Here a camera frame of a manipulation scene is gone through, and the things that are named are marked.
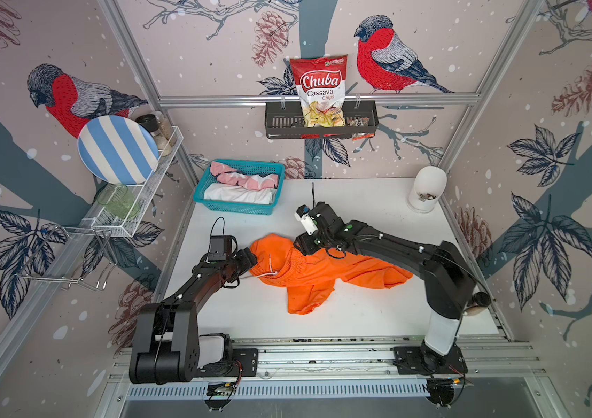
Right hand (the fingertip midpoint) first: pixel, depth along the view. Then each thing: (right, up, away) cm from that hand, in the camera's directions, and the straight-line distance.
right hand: (299, 239), depth 88 cm
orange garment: (+4, -14, 0) cm, 14 cm away
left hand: (-16, -6, +3) cm, 18 cm away
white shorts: (-35, +17, +21) cm, 44 cm away
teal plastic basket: (-28, +20, +26) cm, 43 cm away
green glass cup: (-48, +13, -19) cm, 54 cm away
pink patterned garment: (-33, +26, +26) cm, 49 cm away
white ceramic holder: (+54, +21, +17) cm, 60 cm away
